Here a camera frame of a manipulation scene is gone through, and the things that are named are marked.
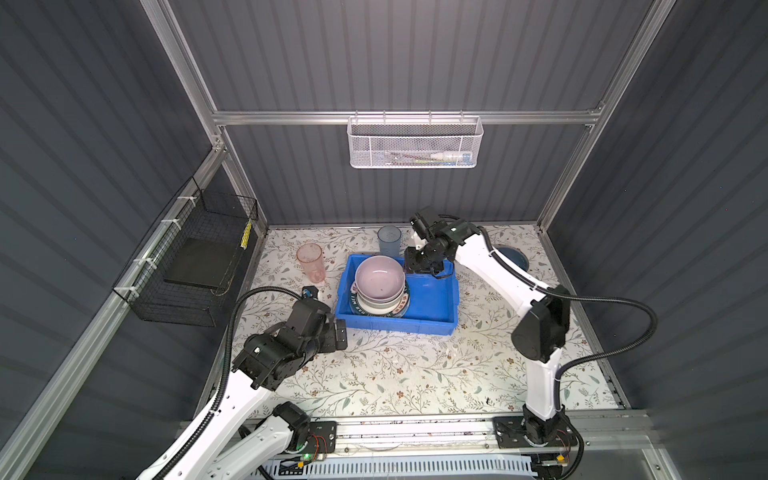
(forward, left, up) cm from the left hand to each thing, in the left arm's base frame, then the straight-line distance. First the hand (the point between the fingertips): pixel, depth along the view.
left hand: (329, 328), depth 73 cm
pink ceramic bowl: (+22, -13, -10) cm, 27 cm away
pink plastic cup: (+31, +10, -9) cm, 34 cm away
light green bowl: (+12, -12, -13) cm, 21 cm away
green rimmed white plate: (+12, -19, -13) cm, 26 cm away
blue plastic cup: (+34, -17, -6) cm, 39 cm away
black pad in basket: (+16, +32, +8) cm, 37 cm away
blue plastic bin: (+16, -31, -20) cm, 40 cm away
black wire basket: (+29, +36, +13) cm, 49 cm away
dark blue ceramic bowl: (+31, -62, -12) cm, 70 cm away
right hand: (+17, -22, 0) cm, 28 cm away
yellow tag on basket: (+27, +24, +7) cm, 37 cm away
